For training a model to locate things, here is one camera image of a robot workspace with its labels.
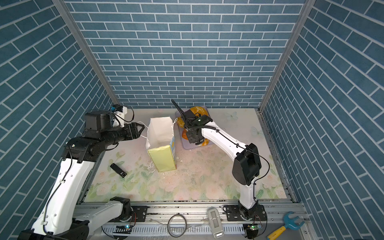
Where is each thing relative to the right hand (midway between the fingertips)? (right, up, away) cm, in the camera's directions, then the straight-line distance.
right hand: (193, 135), depth 86 cm
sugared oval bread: (+3, +17, +29) cm, 34 cm away
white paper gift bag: (-23, -6, +14) cm, 27 cm away
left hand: (-24, +6, -19) cm, 31 cm away
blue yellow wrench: (+46, -40, -16) cm, 63 cm away
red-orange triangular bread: (-6, 0, +11) cm, 12 cm away
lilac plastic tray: (+10, +15, +34) cm, 38 cm away
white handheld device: (+11, -40, -16) cm, 44 cm away
